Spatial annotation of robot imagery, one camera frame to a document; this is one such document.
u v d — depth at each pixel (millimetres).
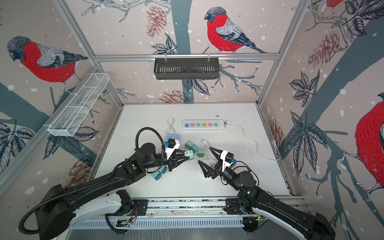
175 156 637
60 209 392
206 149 925
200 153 920
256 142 978
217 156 698
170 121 1104
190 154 678
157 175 817
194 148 927
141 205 747
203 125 1037
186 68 1063
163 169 852
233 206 728
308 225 464
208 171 594
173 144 602
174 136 980
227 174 615
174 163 635
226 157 569
